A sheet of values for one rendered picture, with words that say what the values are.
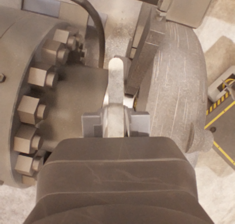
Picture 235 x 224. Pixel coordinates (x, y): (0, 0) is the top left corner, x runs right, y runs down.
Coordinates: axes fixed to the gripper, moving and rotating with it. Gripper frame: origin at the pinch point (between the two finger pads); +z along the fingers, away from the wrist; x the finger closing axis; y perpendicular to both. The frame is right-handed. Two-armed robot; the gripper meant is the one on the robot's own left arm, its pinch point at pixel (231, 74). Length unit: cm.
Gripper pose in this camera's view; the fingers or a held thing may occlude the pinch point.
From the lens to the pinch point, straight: 51.6
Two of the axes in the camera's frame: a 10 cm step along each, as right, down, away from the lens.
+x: -7.9, 5.3, 3.1
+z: -1.6, -6.6, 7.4
